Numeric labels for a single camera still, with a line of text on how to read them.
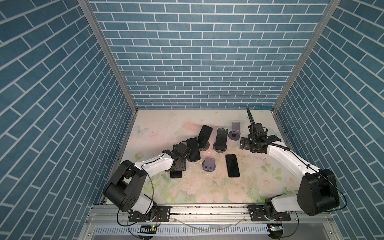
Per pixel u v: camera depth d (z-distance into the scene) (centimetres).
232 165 92
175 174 86
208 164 86
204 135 94
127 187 43
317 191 43
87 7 70
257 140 66
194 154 89
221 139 93
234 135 105
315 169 45
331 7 71
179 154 71
